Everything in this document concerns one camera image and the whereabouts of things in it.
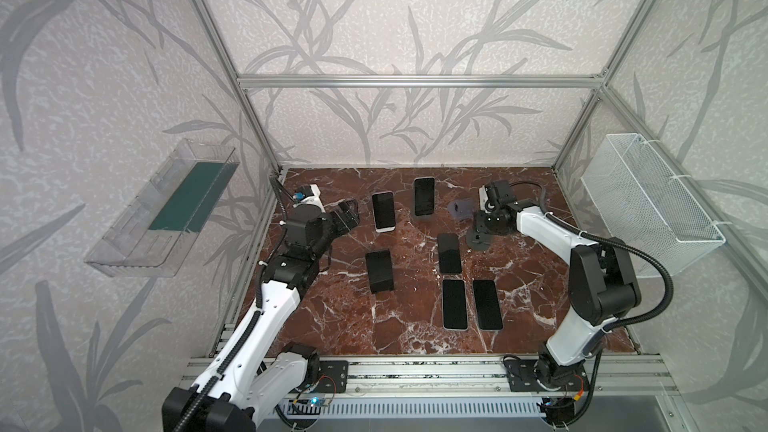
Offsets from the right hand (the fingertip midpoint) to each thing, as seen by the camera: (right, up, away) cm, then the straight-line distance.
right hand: (481, 216), depth 96 cm
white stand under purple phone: (-34, -5, +6) cm, 34 cm away
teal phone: (-19, +8, +2) cm, 20 cm away
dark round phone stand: (-1, -8, 0) cm, 8 cm away
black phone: (-1, -25, -11) cm, 27 cm away
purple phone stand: (-5, +2, +9) cm, 10 cm away
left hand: (-39, +6, -20) cm, 44 cm away
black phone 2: (-10, -13, +3) cm, 17 cm away
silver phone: (-10, -26, -9) cm, 29 cm away
